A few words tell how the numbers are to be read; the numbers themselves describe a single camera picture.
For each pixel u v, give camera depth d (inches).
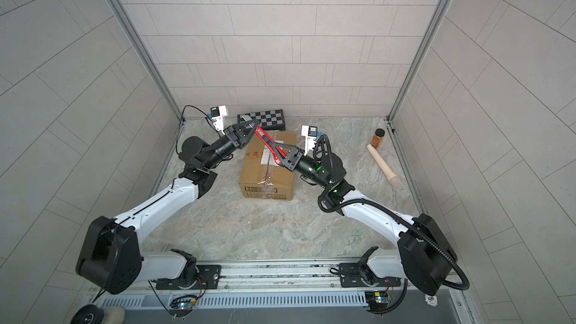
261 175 31.9
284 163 24.4
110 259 15.6
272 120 44.2
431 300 26.5
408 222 17.1
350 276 27.9
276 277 28.4
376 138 39.2
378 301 26.8
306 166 24.1
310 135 24.8
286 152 25.3
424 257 15.8
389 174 36.8
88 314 22.3
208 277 27.9
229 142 24.4
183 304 25.6
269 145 25.6
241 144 24.5
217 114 24.9
